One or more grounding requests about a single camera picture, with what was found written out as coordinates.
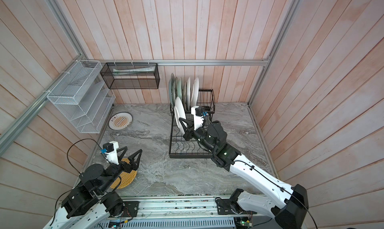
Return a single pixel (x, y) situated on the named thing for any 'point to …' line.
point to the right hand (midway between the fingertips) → (179, 119)
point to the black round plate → (184, 95)
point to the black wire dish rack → (179, 147)
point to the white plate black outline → (195, 94)
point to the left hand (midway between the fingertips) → (135, 152)
